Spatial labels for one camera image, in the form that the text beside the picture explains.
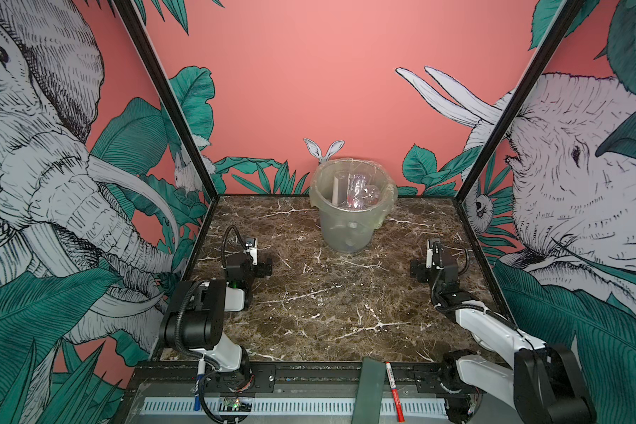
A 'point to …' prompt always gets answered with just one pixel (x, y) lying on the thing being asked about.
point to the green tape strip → (368, 401)
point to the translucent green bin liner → (343, 229)
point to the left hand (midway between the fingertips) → (256, 248)
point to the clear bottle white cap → (356, 185)
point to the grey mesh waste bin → (353, 198)
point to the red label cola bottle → (367, 197)
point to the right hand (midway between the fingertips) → (426, 253)
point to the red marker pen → (395, 392)
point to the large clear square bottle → (340, 188)
